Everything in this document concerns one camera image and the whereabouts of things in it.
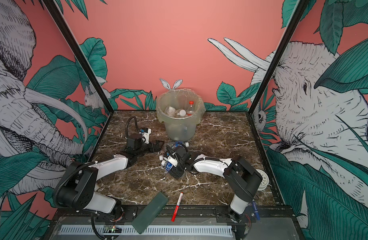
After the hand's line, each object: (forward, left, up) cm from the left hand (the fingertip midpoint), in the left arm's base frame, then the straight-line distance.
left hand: (159, 139), depth 89 cm
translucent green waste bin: (+10, -11, -2) cm, 15 cm away
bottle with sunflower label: (+13, -14, +10) cm, 21 cm away
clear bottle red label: (+19, -20, +5) cm, 28 cm away
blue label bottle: (-1, -11, -6) cm, 12 cm away
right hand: (-15, -8, -7) cm, 18 cm away
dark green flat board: (-37, +3, -10) cm, 39 cm away
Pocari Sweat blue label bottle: (-8, -1, -8) cm, 11 cm away
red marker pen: (-36, -11, -10) cm, 39 cm away
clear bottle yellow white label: (+11, -7, +14) cm, 19 cm away
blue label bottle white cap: (-12, -3, -7) cm, 14 cm away
